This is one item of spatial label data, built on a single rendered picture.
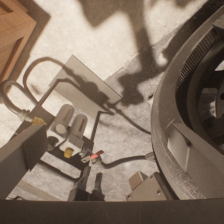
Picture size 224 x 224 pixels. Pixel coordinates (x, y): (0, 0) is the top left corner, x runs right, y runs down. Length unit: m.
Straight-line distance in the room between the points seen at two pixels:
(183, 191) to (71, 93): 0.96
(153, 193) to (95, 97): 0.84
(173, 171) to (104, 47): 0.78
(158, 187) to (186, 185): 0.08
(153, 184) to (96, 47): 0.78
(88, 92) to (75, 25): 0.41
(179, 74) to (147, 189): 0.32
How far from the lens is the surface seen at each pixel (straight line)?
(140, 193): 0.39
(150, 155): 0.56
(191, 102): 0.48
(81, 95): 1.12
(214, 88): 0.58
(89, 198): 0.61
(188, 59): 0.55
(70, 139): 0.76
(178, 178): 0.31
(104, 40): 0.94
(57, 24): 0.99
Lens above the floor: 0.90
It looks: 50 degrees down
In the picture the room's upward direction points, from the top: 170 degrees counter-clockwise
